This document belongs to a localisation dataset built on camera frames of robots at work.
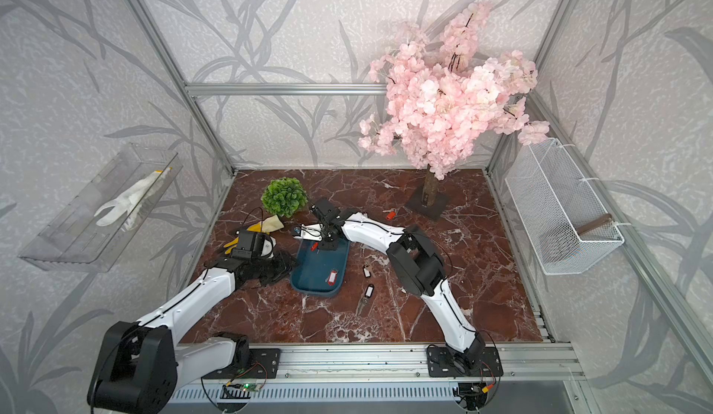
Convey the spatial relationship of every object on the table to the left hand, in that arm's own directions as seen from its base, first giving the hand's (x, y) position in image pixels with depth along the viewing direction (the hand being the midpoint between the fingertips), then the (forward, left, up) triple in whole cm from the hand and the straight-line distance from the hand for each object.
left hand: (296, 265), depth 86 cm
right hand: (+13, -6, -2) cm, 14 cm away
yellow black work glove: (+17, +15, -4) cm, 23 cm away
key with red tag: (-2, -11, -5) cm, 12 cm away
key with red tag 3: (+9, -4, -6) cm, 11 cm away
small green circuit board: (-31, +7, -5) cm, 32 cm away
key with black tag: (-7, -22, -6) cm, 24 cm away
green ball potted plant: (+21, +7, +7) cm, 24 cm away
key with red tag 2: (+24, -31, -5) cm, 40 cm away
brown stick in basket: (-3, -75, +29) cm, 80 cm away
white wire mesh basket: (0, -74, +21) cm, 77 cm away
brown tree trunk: (+27, -45, +6) cm, 53 cm away
